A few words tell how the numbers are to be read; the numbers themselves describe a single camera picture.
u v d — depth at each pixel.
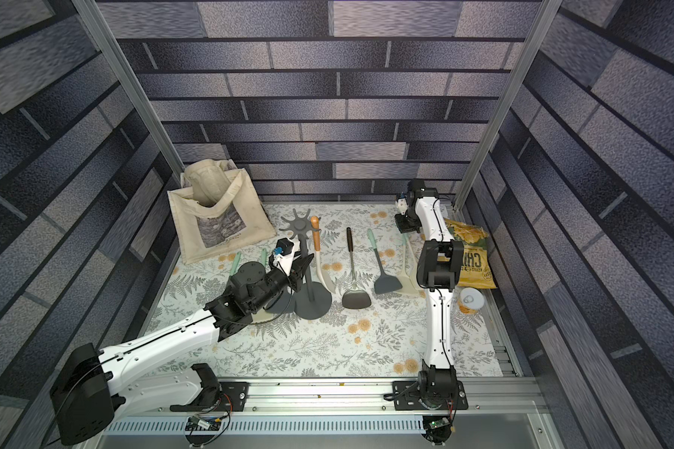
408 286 0.93
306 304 0.91
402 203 0.99
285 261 0.61
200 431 0.72
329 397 0.76
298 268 0.65
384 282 0.93
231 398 0.74
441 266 0.66
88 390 0.40
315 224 0.63
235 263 1.00
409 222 0.93
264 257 1.03
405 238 1.03
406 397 0.73
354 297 0.93
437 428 0.72
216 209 0.84
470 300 0.86
